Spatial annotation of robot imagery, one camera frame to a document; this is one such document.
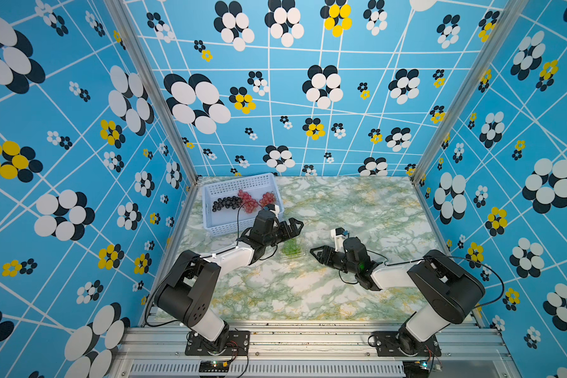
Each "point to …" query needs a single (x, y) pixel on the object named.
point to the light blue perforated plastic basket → (224, 222)
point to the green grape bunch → (291, 249)
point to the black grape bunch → (229, 202)
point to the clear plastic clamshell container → (302, 242)
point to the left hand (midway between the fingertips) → (299, 226)
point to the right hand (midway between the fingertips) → (316, 251)
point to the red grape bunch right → (268, 198)
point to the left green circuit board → (213, 366)
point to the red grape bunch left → (249, 204)
